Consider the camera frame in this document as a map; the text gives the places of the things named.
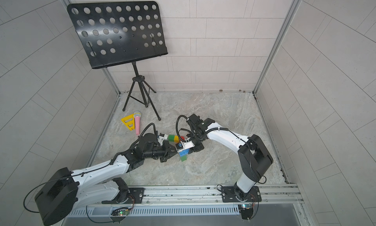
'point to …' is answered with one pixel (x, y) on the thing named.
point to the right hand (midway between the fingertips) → (189, 146)
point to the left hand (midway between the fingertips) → (182, 151)
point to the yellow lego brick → (176, 139)
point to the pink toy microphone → (137, 115)
